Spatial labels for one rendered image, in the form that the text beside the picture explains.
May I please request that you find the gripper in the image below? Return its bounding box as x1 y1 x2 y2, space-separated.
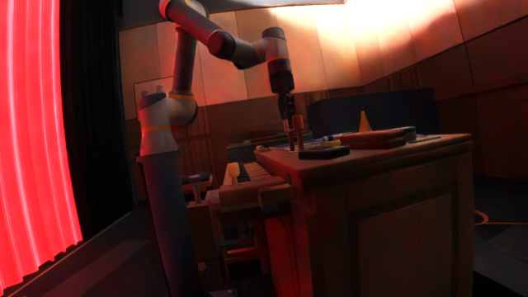
268 70 296 121

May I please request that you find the orange organ stop knob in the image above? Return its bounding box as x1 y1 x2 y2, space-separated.
291 114 305 151

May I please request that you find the organ keyboard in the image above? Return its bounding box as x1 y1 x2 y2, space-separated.
223 161 275 186

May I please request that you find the cream knob locking pin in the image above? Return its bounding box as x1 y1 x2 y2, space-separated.
226 162 242 188

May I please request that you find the grey metal pin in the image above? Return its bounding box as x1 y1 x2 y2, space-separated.
188 174 203 205

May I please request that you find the wooden organ case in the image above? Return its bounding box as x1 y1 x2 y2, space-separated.
186 132 475 297

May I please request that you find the white marker pen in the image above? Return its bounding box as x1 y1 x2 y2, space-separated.
321 132 351 143

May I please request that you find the black flat box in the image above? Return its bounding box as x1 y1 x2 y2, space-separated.
297 145 351 161

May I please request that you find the yellow cone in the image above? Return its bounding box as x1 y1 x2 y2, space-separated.
357 110 373 134

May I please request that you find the dark upright piano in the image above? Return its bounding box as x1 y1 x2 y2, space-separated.
306 87 441 139

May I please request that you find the brown hardcover book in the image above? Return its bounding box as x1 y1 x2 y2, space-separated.
338 128 408 150

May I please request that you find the green flat card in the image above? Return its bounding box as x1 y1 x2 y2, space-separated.
408 134 442 144

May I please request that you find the black stage curtain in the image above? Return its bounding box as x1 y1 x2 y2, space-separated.
59 0 137 241

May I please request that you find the red stage curtain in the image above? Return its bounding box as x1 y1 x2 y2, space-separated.
0 0 84 293

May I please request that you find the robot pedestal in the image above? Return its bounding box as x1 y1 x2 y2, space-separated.
135 149 204 297

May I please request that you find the yellow floor cable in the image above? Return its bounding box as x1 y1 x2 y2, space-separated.
474 209 528 227

